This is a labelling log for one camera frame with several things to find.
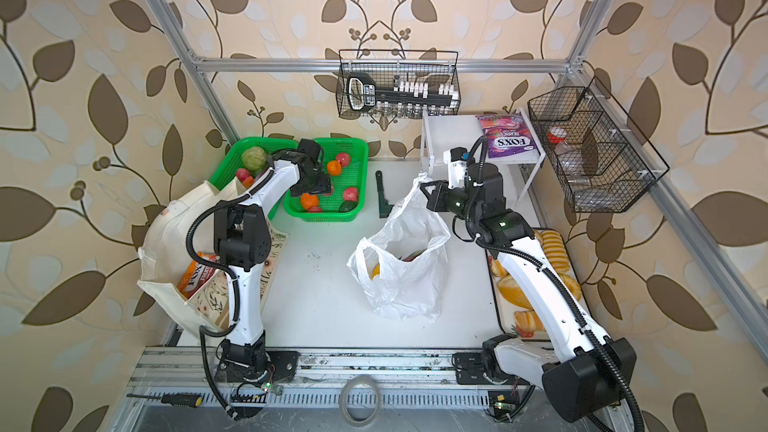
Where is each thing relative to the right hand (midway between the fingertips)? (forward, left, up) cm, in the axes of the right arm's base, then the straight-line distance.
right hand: (423, 188), depth 72 cm
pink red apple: (+20, +22, -26) cm, 40 cm away
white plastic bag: (-17, +5, -7) cm, 19 cm away
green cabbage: (+36, +59, -23) cm, 73 cm away
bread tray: (-23, -26, -30) cm, 45 cm away
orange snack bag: (-13, +58, -16) cm, 62 cm away
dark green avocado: (+15, +23, -26) cm, 38 cm away
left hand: (+20, +32, -21) cm, 43 cm away
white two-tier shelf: (+20, -7, +1) cm, 21 cm away
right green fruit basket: (+37, +25, -27) cm, 53 cm away
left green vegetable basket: (+36, +68, -24) cm, 80 cm away
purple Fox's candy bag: (+14, -23, +4) cm, 28 cm away
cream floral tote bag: (-11, +63, -11) cm, 65 cm away
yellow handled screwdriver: (-38, +58, -29) cm, 75 cm away
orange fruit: (+17, +37, -26) cm, 48 cm away
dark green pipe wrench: (+17, +10, -29) cm, 35 cm away
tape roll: (-36, +19, -31) cm, 51 cm away
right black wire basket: (+4, -45, +3) cm, 45 cm away
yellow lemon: (-19, +12, -5) cm, 23 cm away
